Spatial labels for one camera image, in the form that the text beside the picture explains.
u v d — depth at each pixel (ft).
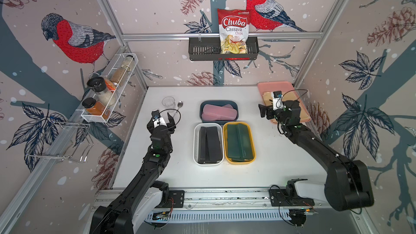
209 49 3.51
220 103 3.40
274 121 2.47
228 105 3.43
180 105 3.61
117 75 2.56
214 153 2.70
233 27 2.70
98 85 2.03
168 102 3.54
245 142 2.86
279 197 2.39
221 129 2.95
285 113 2.23
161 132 1.90
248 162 2.69
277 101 2.34
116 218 1.28
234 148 2.87
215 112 3.28
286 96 2.30
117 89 2.40
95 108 1.98
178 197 2.40
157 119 2.15
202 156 2.67
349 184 1.34
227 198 2.45
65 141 1.83
